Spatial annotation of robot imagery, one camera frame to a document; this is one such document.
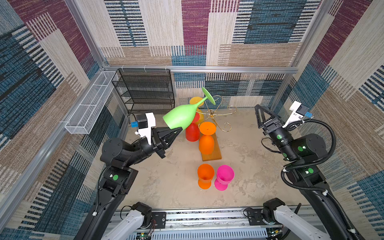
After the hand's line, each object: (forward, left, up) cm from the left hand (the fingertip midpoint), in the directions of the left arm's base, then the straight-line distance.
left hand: (181, 127), depth 48 cm
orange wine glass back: (0, -10, -38) cm, 39 cm away
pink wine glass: (-1, -19, -36) cm, 41 cm away
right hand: (+9, -26, -1) cm, 28 cm away
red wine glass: (+17, -4, -24) cm, 30 cm away
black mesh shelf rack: (+61, +30, -32) cm, 75 cm away
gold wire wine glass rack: (+22, -14, -17) cm, 31 cm away
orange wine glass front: (+11, -10, -23) cm, 27 cm away
